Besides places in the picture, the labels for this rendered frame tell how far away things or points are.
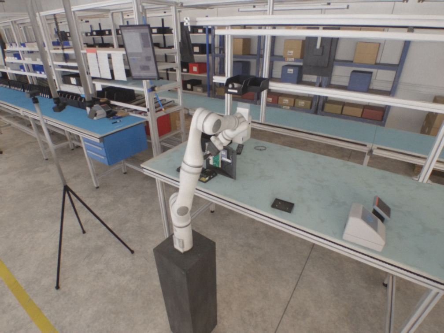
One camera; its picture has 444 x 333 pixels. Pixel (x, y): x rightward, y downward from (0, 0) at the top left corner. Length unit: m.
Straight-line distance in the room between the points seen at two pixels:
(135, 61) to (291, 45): 3.19
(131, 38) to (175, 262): 2.02
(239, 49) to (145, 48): 3.22
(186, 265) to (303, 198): 0.76
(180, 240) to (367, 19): 1.38
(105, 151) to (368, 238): 2.52
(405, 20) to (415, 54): 3.88
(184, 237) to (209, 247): 0.16
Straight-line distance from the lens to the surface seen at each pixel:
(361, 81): 4.88
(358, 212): 1.26
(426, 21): 1.43
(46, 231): 3.25
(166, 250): 1.37
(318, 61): 3.12
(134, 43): 2.62
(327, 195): 1.59
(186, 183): 1.07
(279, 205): 1.41
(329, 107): 5.02
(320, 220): 1.38
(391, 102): 1.84
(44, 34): 4.85
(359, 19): 1.44
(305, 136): 2.76
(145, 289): 2.31
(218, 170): 1.70
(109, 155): 2.93
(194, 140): 1.03
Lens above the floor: 1.85
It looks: 29 degrees down
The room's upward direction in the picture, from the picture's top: straight up
